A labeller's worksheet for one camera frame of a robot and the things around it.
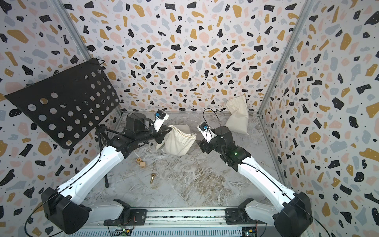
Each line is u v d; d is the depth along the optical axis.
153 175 0.87
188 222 0.73
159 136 0.65
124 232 0.71
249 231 0.72
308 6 0.71
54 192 0.39
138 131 0.57
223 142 0.55
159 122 0.64
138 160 0.92
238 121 1.08
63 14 0.71
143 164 0.91
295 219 0.39
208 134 0.63
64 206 0.37
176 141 0.77
